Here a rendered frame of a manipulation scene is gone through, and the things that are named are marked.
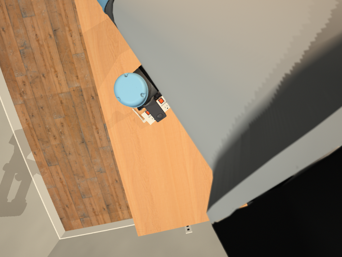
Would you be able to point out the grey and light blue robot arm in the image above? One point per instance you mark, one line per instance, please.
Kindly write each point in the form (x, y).
(257, 86)

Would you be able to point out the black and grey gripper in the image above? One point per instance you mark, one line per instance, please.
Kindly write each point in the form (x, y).
(155, 97)

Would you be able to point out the white power strip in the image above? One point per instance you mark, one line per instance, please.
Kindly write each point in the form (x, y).
(146, 115)

